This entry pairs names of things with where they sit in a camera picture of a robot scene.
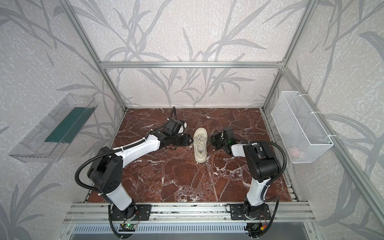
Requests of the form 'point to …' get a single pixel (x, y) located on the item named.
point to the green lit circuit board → (127, 227)
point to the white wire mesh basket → (303, 137)
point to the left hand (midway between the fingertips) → (193, 136)
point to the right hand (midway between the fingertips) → (206, 132)
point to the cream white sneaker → (200, 140)
